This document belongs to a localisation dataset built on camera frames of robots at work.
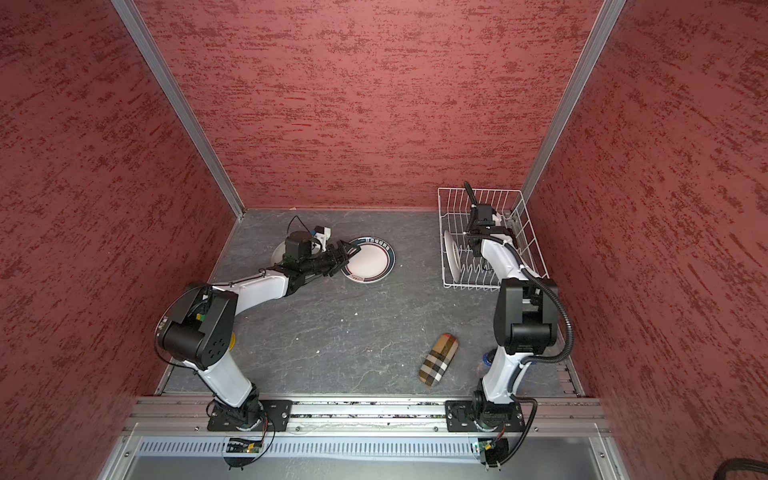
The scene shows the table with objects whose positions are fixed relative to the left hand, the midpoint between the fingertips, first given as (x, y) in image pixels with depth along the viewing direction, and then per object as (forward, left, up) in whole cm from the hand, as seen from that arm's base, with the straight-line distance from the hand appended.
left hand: (356, 258), depth 91 cm
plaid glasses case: (-27, -25, -10) cm, 38 cm away
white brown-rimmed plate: (+10, +30, -12) cm, 34 cm away
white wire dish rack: (+24, -39, -10) cm, 47 cm away
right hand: (+2, -48, +4) cm, 49 cm away
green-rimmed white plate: (+6, -5, -11) cm, 14 cm away
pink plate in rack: (+2, -31, 0) cm, 31 cm away
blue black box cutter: (-26, -39, -11) cm, 48 cm away
